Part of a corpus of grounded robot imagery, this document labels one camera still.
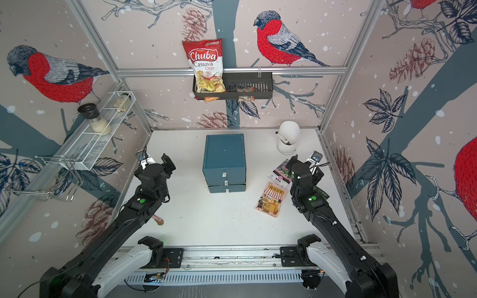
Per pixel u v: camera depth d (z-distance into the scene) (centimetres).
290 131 103
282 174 99
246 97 90
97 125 74
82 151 71
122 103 85
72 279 39
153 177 56
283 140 101
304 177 57
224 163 77
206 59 82
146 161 63
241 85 107
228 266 73
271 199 90
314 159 64
